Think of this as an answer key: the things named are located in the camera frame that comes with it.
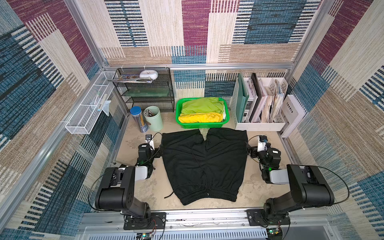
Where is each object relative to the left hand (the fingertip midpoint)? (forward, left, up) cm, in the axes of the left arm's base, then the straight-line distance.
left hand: (153, 143), depth 95 cm
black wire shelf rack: (+38, +8, +14) cm, 41 cm away
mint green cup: (+17, +1, +9) cm, 19 cm away
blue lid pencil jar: (+14, +10, +13) cm, 21 cm away
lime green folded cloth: (+26, -32, +8) cm, 42 cm away
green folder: (+17, -53, +24) cm, 61 cm away
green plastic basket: (+16, -31, +4) cm, 35 cm away
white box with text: (+13, -87, +12) cm, 89 cm away
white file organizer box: (+15, -64, +17) cm, 68 cm away
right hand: (-1, -62, +4) cm, 62 cm away
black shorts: (-15, -36, -6) cm, 39 cm away
